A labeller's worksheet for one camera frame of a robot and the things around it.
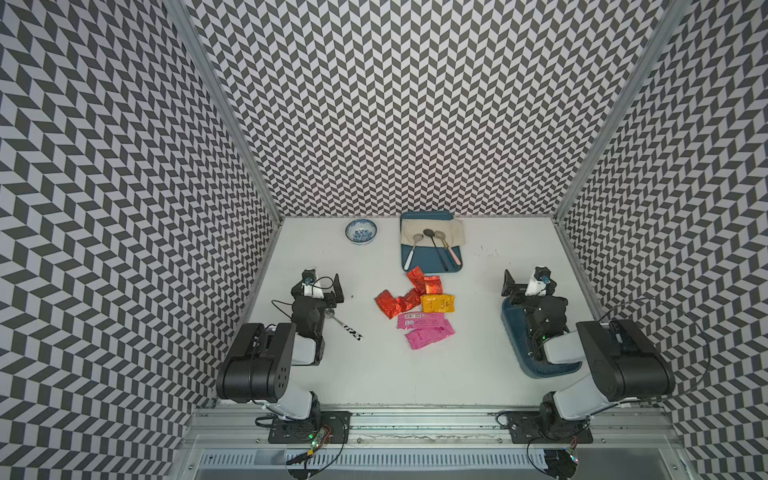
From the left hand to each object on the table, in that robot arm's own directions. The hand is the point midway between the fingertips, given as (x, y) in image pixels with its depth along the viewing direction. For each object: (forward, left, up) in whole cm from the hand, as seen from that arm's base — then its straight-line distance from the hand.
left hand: (322, 277), depth 91 cm
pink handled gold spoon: (+26, -40, -10) cm, 49 cm away
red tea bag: (+3, -30, -8) cm, 31 cm away
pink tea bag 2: (-16, -32, -7) cm, 36 cm away
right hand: (0, -61, +1) cm, 61 cm away
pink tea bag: (-11, -29, -7) cm, 31 cm away
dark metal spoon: (+27, -36, -10) cm, 46 cm away
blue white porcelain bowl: (+26, -9, -8) cm, 29 cm away
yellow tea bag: (-6, -36, -6) cm, 37 cm away
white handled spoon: (+23, -30, -8) cm, 38 cm away
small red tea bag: (-4, -27, -7) cm, 28 cm away
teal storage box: (-17, -57, -2) cm, 59 cm away
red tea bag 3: (-5, -21, -8) cm, 23 cm away
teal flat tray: (+13, -34, -9) cm, 37 cm away
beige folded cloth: (+26, -45, -7) cm, 52 cm away
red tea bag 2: (+1, -35, -6) cm, 35 cm away
